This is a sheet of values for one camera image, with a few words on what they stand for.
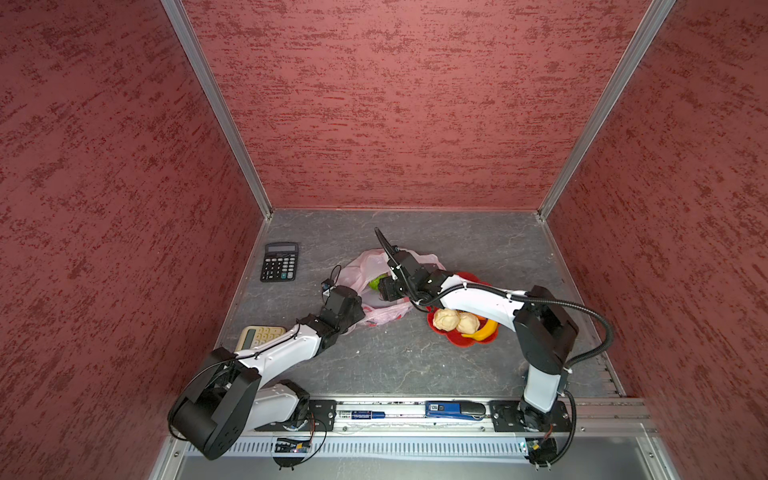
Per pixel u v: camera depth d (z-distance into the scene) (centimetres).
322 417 74
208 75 82
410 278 67
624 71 81
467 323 85
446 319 83
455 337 85
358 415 74
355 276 91
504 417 74
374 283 86
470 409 71
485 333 82
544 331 48
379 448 77
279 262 103
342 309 68
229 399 41
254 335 85
